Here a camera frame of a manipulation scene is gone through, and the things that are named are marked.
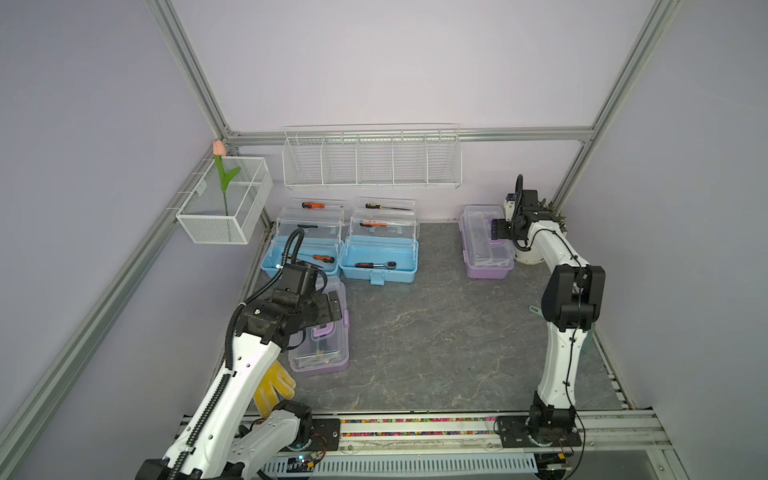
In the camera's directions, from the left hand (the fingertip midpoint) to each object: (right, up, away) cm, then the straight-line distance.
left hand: (322, 310), depth 73 cm
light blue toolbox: (-9, +26, +36) cm, 45 cm away
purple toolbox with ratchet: (-1, -11, +8) cm, 13 cm away
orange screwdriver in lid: (-15, +32, +39) cm, 52 cm away
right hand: (+56, +23, +29) cm, 67 cm away
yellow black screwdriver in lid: (+12, +32, +39) cm, 51 cm away
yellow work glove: (-15, -22, +8) cm, 28 cm away
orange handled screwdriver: (-8, +12, +35) cm, 38 cm away
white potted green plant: (+74, +26, +28) cm, 83 cm away
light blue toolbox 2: (+13, +17, +31) cm, 38 cm away
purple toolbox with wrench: (+49, +12, +29) cm, 58 cm away
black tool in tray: (-15, +24, +38) cm, 48 cm away
